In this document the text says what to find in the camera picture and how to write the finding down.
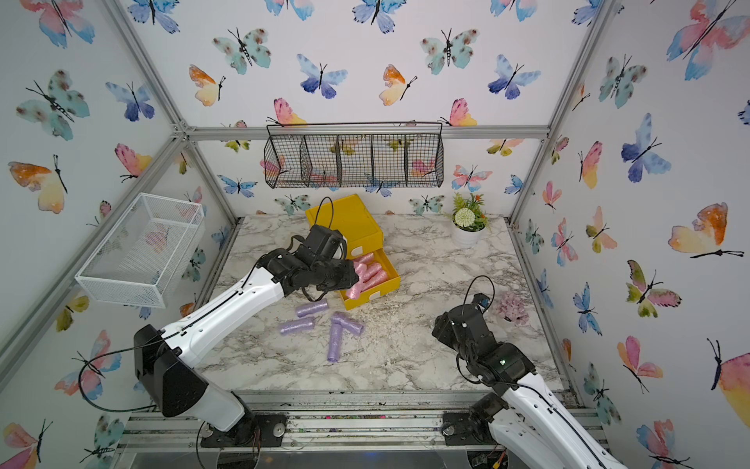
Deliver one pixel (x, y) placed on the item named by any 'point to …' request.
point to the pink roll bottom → (366, 259)
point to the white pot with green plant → (468, 223)
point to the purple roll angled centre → (349, 321)
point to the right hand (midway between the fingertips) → (446, 321)
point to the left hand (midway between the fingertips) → (361, 277)
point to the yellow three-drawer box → (350, 215)
